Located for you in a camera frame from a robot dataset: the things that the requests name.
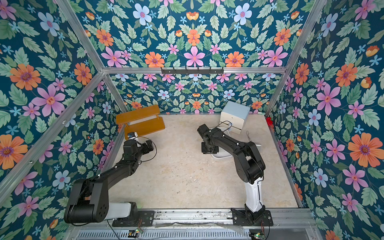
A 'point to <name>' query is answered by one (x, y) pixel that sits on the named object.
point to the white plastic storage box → (222, 153)
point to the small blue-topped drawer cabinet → (233, 116)
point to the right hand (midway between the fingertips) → (208, 150)
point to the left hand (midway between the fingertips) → (145, 140)
